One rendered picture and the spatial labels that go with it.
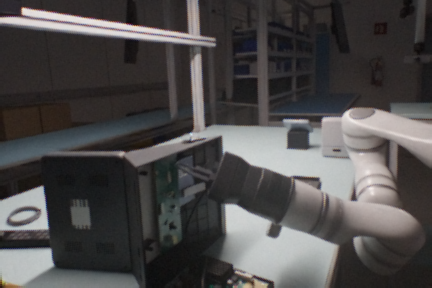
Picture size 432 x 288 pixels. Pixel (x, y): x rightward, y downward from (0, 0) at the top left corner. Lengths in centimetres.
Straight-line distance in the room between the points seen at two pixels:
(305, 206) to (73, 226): 39
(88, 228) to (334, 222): 40
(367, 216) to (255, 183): 17
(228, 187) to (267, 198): 6
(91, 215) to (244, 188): 27
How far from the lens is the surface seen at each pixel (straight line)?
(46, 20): 116
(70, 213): 65
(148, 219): 56
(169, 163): 56
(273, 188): 52
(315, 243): 72
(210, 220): 71
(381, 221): 57
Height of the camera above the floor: 133
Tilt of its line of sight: 9 degrees down
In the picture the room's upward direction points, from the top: 3 degrees counter-clockwise
